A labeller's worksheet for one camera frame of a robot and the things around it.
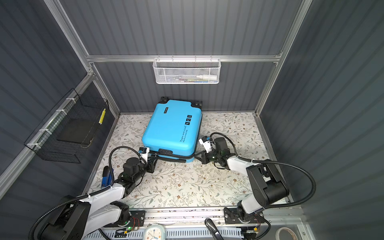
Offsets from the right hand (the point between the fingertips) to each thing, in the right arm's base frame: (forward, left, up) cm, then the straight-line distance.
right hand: (197, 157), depth 87 cm
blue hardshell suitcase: (+9, +14, +14) cm, 22 cm away
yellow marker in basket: (+16, +53, +20) cm, 59 cm away
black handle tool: (-35, -7, -3) cm, 36 cm away
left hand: (0, +25, +1) cm, 25 cm away
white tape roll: (-35, -38, -7) cm, 52 cm away
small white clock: (-36, +20, -4) cm, 41 cm away
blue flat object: (-12, +52, -4) cm, 54 cm away
